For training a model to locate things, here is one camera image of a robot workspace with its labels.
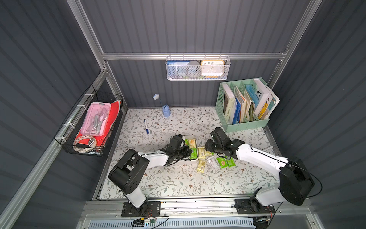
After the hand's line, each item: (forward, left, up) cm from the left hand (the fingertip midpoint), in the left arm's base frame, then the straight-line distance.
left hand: (191, 151), depth 90 cm
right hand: (+2, -11, +6) cm, 13 cm away
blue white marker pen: (+20, +33, -4) cm, 39 cm away
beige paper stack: (+26, -36, +17) cm, 48 cm away
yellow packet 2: (0, -11, -4) cm, 12 cm away
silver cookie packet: (-6, -13, -4) cm, 15 cm away
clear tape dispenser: (-7, +48, +23) cm, 54 cm away
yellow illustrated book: (+28, -53, +9) cm, 60 cm away
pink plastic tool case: (+4, +50, +26) cm, 57 cm away
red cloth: (+12, +43, +26) cm, 52 cm away
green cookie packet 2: (-6, -20, -4) cm, 21 cm away
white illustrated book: (+29, -52, +17) cm, 62 cm away
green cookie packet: (-6, -25, -4) cm, 26 cm away
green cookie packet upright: (-2, -1, -2) cm, 3 cm away
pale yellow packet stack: (+6, 0, -1) cm, 7 cm away
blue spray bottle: (+34, +19, +1) cm, 39 cm away
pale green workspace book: (+25, -25, +20) cm, 41 cm away
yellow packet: (+1, -7, -3) cm, 7 cm away
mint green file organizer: (+21, -45, +3) cm, 50 cm away
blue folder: (+22, -32, +9) cm, 40 cm away
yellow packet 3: (-9, -6, -3) cm, 11 cm away
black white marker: (+4, -52, -4) cm, 52 cm away
